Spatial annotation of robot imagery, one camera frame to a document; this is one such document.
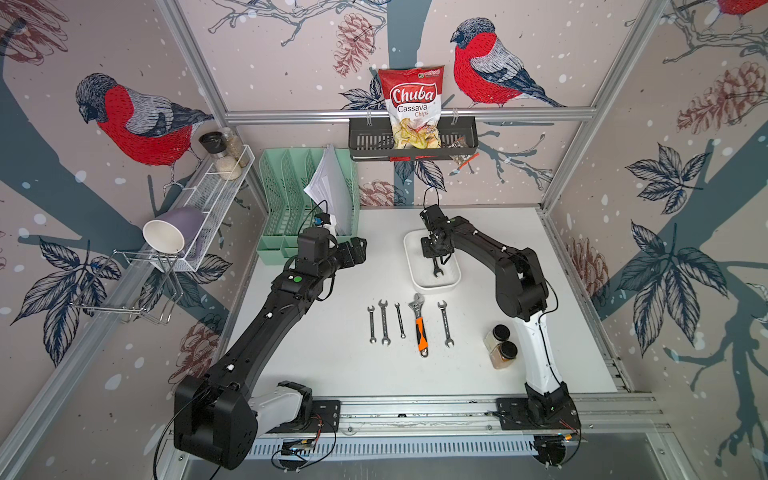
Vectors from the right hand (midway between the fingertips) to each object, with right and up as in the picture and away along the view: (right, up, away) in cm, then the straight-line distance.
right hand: (429, 248), depth 103 cm
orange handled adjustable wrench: (-4, -28, -19) cm, 34 cm away
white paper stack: (-33, +21, -11) cm, 40 cm away
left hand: (-22, +4, -24) cm, 33 cm away
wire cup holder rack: (-65, -4, -45) cm, 79 cm away
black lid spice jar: (+15, -21, -26) cm, 37 cm away
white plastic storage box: (-3, -7, -3) cm, 8 cm away
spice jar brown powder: (+15, -25, -29) cm, 42 cm away
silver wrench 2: (-15, -26, -18) cm, 35 cm away
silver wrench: (+2, -7, -5) cm, 8 cm away
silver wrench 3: (-10, -25, -16) cm, 31 cm away
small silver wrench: (-19, -26, -17) cm, 37 cm away
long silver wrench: (+4, -26, -18) cm, 32 cm away
